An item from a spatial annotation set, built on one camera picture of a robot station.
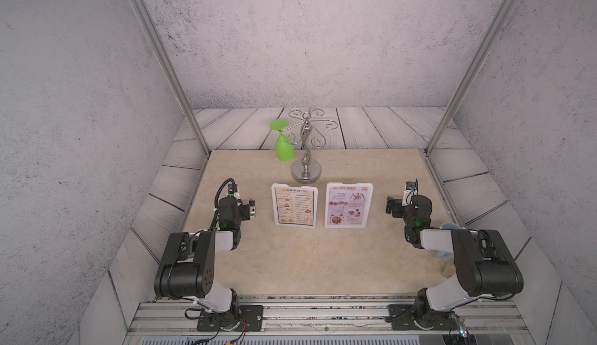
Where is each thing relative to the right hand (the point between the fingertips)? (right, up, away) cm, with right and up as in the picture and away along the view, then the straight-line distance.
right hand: (403, 196), depth 94 cm
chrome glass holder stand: (-38, +10, +18) cm, 43 cm away
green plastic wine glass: (-48, +20, +3) cm, 52 cm away
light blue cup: (+14, -10, -7) cm, 18 cm away
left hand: (-65, -2, +1) cm, 65 cm away
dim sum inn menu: (-43, -3, -7) cm, 44 cm away
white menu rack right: (-23, -3, -7) cm, 25 cm away
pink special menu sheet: (-24, -3, -7) cm, 25 cm away
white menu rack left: (-43, -3, -7) cm, 44 cm away
